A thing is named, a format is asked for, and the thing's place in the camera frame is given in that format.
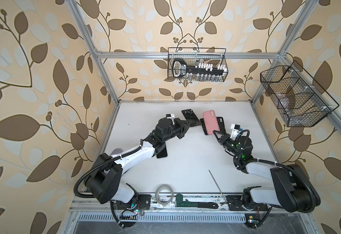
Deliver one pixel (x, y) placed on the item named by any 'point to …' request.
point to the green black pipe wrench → (180, 203)
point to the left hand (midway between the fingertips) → (194, 120)
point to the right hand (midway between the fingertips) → (213, 133)
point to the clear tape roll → (160, 187)
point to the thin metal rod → (226, 202)
